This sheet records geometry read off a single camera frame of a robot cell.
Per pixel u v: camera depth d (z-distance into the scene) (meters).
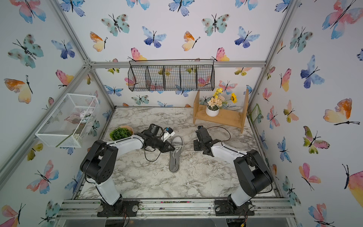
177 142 0.96
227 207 0.72
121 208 0.71
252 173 0.45
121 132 0.90
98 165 0.48
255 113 1.11
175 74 0.98
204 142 0.71
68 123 0.72
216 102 0.91
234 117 1.04
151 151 0.81
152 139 0.79
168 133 0.83
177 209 0.75
